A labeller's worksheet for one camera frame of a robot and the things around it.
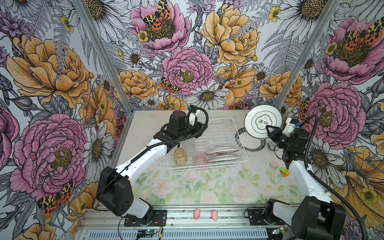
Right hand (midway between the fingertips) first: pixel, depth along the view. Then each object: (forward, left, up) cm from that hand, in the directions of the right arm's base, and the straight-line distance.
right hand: (265, 129), depth 81 cm
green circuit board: (-42, +61, -23) cm, 78 cm away
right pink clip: (-35, +29, -22) cm, 51 cm away
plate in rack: (-14, +23, -7) cm, 28 cm away
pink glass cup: (-11, +35, -13) cm, 39 cm away
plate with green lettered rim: (+7, +2, -22) cm, 23 cm away
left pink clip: (-34, +38, -22) cm, 55 cm away
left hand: (0, +33, +2) cm, 33 cm away
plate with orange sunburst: (-7, +23, -10) cm, 26 cm away
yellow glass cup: (-9, +46, -13) cm, 49 cm away
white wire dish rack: (+5, +21, -21) cm, 30 cm away
